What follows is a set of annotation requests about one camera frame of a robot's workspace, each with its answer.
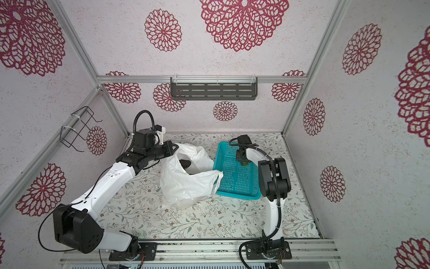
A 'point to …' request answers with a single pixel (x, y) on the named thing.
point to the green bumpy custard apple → (244, 163)
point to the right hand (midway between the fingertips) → (244, 154)
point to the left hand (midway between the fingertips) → (178, 148)
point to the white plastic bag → (187, 175)
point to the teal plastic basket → (237, 180)
